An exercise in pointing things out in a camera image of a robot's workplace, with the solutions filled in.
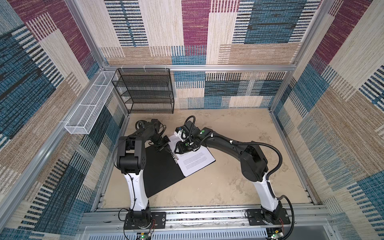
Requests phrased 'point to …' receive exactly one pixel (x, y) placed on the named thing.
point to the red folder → (161, 170)
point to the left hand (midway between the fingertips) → (171, 147)
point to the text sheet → (192, 161)
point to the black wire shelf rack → (145, 90)
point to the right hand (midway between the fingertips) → (178, 153)
